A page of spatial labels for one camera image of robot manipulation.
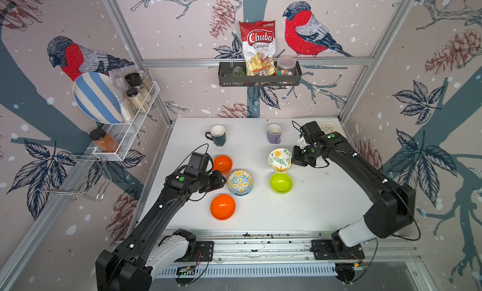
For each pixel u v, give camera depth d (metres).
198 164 0.59
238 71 0.93
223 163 0.97
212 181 0.67
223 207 0.83
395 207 0.41
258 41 0.79
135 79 0.79
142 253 0.40
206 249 0.73
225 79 0.88
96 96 0.67
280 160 0.87
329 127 1.16
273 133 1.03
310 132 0.65
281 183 0.90
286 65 0.83
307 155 0.68
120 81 0.72
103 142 0.61
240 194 0.83
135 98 0.76
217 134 1.02
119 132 0.74
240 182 0.90
